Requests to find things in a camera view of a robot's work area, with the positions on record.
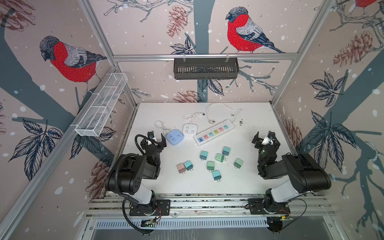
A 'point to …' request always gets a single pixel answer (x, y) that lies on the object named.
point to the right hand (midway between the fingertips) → (266, 136)
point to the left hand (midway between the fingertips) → (152, 135)
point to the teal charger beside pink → (188, 165)
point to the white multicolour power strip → (206, 135)
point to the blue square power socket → (175, 136)
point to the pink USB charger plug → (181, 168)
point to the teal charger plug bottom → (216, 175)
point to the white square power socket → (190, 129)
